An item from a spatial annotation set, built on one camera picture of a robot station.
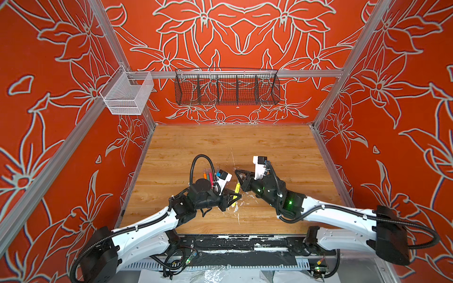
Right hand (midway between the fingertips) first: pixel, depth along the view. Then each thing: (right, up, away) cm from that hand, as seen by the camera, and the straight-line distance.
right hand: (232, 172), depth 70 cm
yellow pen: (+2, -8, 0) cm, 8 cm away
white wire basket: (-56, +39, +23) cm, 72 cm away
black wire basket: (-6, +45, +31) cm, 54 cm away
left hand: (+3, -9, 0) cm, 10 cm away
